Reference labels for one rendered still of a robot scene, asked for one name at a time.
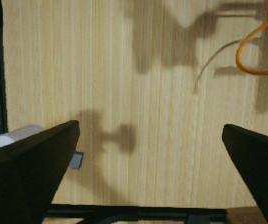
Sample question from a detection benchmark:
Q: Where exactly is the grey cylinder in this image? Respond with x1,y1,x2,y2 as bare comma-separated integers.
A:
0,124,45,147

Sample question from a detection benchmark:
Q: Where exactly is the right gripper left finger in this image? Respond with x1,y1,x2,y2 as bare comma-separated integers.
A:
0,120,80,224

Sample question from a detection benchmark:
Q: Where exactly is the orange cable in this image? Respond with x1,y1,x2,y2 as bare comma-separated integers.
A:
235,22,268,76

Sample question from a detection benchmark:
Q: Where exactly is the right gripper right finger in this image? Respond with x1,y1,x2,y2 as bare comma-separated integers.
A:
221,124,268,223

